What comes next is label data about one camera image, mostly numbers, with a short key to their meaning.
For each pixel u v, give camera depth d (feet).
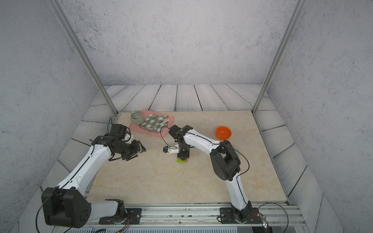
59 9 2.33
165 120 3.73
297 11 2.35
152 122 3.66
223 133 3.38
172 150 2.64
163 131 3.54
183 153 2.61
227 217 2.38
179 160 2.95
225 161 1.71
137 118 3.54
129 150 2.30
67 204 1.29
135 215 2.39
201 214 2.44
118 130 2.12
